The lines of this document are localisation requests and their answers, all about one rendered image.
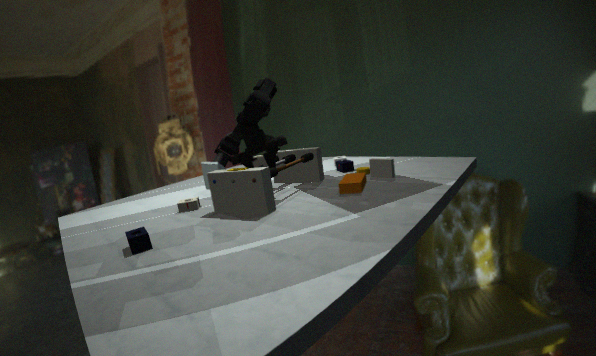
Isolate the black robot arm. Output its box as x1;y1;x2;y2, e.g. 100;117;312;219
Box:
212;78;277;167

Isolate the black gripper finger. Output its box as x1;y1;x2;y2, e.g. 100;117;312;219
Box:
262;148;280;168
240;157;257;168

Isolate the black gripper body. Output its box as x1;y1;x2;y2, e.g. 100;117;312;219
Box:
232;126;287;165

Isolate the orange rectangular block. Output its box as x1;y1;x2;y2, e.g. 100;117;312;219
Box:
339;173;366;194

